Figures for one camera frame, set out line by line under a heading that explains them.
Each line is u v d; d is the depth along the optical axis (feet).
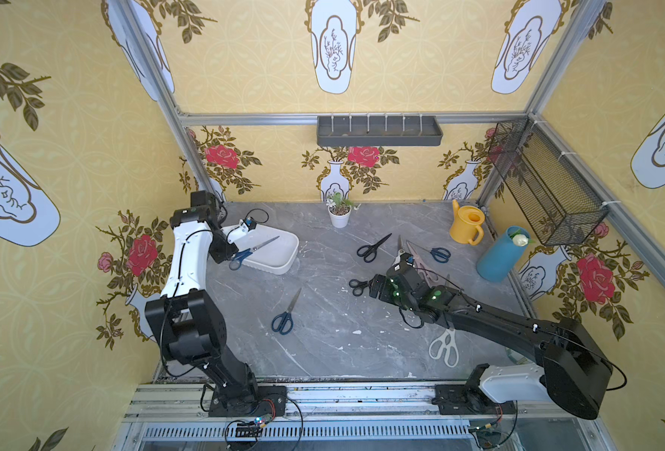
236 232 2.50
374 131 3.02
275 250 3.43
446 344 2.74
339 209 3.59
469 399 2.13
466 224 3.29
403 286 2.10
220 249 2.48
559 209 2.42
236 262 2.74
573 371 1.34
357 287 3.13
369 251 3.49
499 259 2.90
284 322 2.88
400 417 2.36
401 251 3.41
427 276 3.21
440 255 3.39
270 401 2.39
